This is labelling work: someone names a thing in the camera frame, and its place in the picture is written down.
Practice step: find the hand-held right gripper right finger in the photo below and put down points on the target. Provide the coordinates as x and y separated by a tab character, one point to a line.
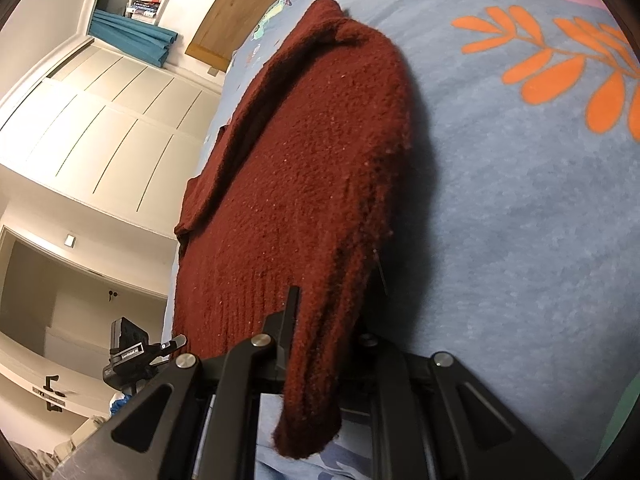
385	385

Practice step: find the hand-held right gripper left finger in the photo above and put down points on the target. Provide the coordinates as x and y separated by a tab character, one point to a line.
280	340

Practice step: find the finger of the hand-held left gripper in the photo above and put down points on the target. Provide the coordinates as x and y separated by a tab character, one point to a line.
170	346

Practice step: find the dark red knitted sweater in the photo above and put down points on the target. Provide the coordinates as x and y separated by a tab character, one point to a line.
300	185

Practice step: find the white wardrobe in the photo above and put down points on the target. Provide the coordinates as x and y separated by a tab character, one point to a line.
110	120

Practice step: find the blue printed blanket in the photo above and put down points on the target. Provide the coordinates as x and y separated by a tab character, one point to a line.
500	185

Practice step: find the teal curtain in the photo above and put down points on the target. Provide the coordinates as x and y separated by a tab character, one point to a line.
135	37

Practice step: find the wooden headboard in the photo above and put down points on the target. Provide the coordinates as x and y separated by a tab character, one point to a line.
235	15

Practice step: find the square wall switch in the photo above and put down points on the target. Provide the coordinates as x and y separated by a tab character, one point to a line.
70	240

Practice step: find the grey wall switch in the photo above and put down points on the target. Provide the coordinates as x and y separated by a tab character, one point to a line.
214	71

